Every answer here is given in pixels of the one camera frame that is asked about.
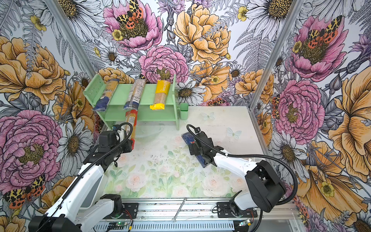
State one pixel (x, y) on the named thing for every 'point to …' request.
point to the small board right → (244, 223)
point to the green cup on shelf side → (184, 111)
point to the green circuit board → (118, 224)
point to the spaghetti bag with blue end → (102, 104)
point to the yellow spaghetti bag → (162, 90)
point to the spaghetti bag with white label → (135, 94)
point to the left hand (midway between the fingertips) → (129, 145)
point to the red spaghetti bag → (131, 116)
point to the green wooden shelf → (153, 102)
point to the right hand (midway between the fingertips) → (199, 147)
